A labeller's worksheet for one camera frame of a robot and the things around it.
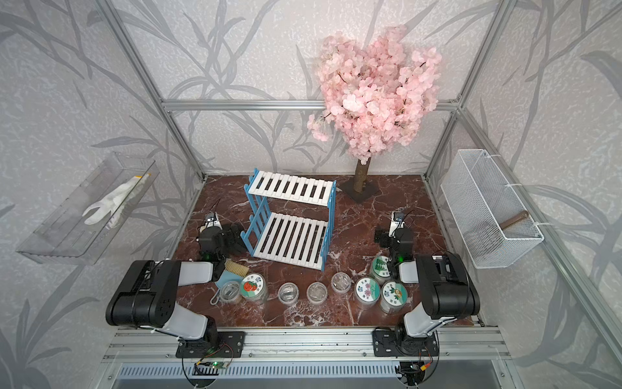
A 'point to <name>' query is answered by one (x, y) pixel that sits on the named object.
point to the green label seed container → (381, 267)
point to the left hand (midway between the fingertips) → (222, 226)
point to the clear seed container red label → (341, 283)
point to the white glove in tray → (115, 206)
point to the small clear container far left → (229, 292)
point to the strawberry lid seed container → (253, 288)
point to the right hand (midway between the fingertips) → (392, 223)
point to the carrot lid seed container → (394, 295)
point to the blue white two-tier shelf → (292, 219)
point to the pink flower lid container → (367, 291)
